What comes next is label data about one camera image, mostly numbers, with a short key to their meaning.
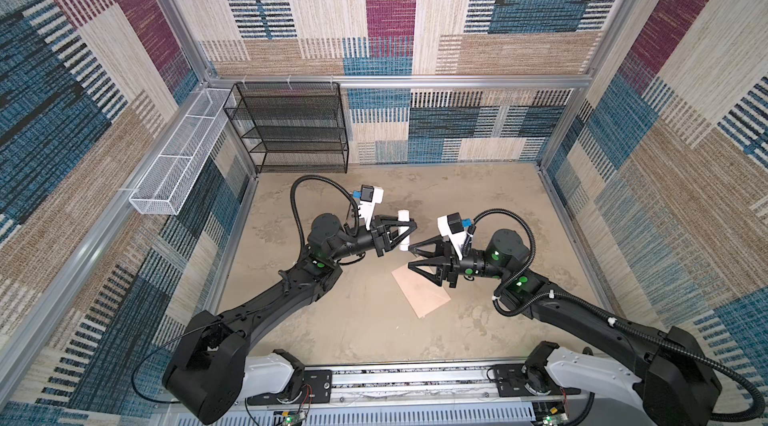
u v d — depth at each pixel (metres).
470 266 0.61
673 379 0.40
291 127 1.09
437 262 0.61
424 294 0.88
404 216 0.66
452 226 0.59
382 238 0.62
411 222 0.67
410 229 0.66
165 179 0.94
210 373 0.41
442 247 0.66
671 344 0.41
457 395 0.73
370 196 0.63
